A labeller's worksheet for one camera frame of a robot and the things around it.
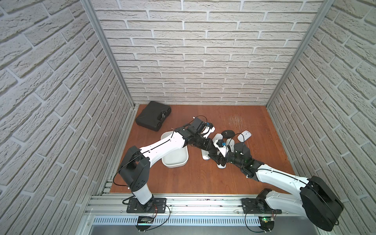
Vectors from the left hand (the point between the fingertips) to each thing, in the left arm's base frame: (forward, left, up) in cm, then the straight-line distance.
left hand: (216, 146), depth 78 cm
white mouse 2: (+15, -5, -14) cm, 21 cm away
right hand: (0, +1, -5) cm, 5 cm away
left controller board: (-31, +36, -17) cm, 51 cm away
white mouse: (-7, -4, -13) cm, 15 cm away
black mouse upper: (+17, -13, -13) cm, 25 cm away
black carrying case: (+31, +42, -10) cm, 53 cm away
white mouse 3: (+16, -24, -14) cm, 32 cm away
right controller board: (-34, -24, -16) cm, 45 cm away
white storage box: (-1, +22, -14) cm, 26 cm away
